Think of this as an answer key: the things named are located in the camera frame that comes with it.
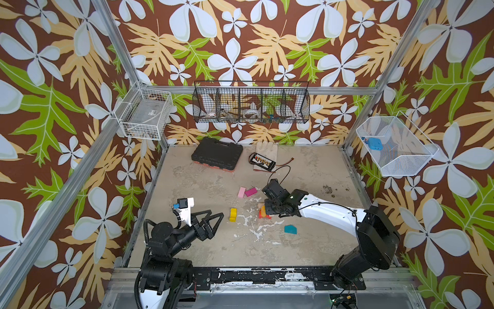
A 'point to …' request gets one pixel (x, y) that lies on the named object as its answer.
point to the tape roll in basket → (251, 113)
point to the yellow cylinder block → (263, 211)
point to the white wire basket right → (395, 145)
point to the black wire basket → (247, 102)
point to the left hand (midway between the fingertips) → (216, 213)
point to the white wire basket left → (144, 112)
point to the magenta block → (251, 192)
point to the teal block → (291, 229)
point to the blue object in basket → (375, 143)
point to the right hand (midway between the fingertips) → (266, 206)
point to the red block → (260, 216)
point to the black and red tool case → (221, 155)
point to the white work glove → (269, 150)
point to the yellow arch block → (233, 213)
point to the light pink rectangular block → (241, 192)
